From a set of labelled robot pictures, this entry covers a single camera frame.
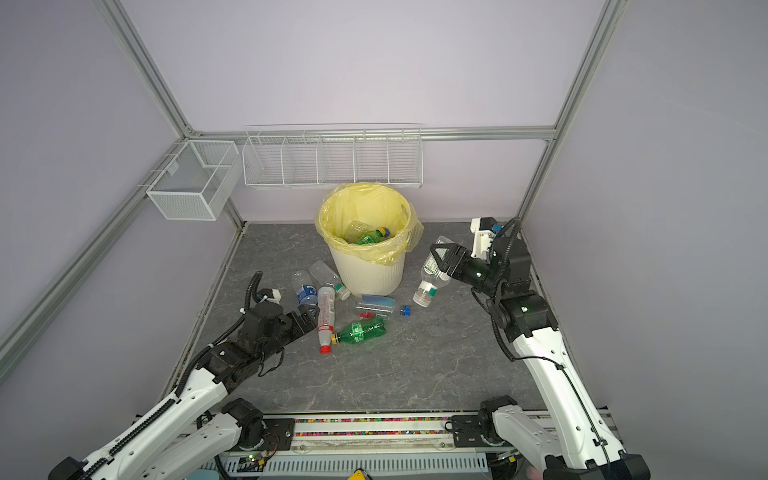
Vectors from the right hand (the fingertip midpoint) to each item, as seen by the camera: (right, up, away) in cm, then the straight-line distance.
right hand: (437, 251), depth 68 cm
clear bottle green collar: (-33, -9, +33) cm, 47 cm away
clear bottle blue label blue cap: (-23, +7, +29) cm, 38 cm away
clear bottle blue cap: (-6, -19, +25) cm, 32 cm away
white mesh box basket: (-78, +24, +33) cm, 89 cm away
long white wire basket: (-36, +32, +31) cm, 57 cm away
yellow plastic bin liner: (-15, +15, +28) cm, 35 cm away
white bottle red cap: (-30, -19, +21) cm, 41 cm away
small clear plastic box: (-1, -5, -3) cm, 6 cm away
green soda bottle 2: (-20, -23, +19) cm, 36 cm away
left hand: (-33, -18, +12) cm, 39 cm away
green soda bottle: (-17, +5, +30) cm, 35 cm away
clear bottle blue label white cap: (-38, -14, +26) cm, 48 cm away
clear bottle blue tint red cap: (-17, -17, +26) cm, 36 cm away
